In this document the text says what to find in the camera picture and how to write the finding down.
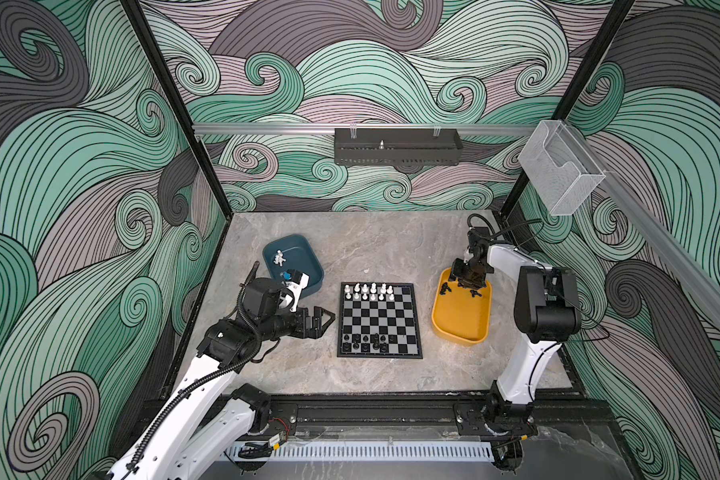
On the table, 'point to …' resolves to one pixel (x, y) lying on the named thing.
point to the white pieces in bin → (279, 258)
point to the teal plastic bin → (294, 252)
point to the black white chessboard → (378, 320)
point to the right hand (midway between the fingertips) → (457, 279)
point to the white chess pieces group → (373, 293)
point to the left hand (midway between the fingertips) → (321, 313)
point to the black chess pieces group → (365, 344)
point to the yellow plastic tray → (459, 315)
